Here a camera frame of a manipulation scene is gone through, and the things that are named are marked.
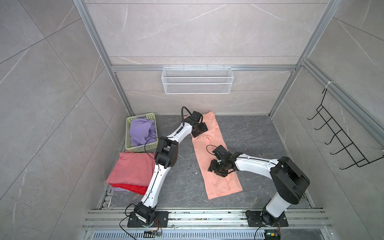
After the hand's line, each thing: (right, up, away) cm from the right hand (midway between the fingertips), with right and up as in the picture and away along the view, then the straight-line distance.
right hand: (210, 170), depth 89 cm
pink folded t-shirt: (-44, +2, -6) cm, 45 cm away
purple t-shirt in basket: (-48, +24, +14) cm, 56 cm away
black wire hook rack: (+58, +28, -17) cm, 67 cm away
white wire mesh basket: (+6, +59, +11) cm, 60 cm away
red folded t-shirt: (-41, -7, -11) cm, 43 cm away
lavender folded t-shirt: (-52, -9, -6) cm, 54 cm away
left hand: (-1, +25, +17) cm, 31 cm away
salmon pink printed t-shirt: (+3, -8, -6) cm, 10 cm away
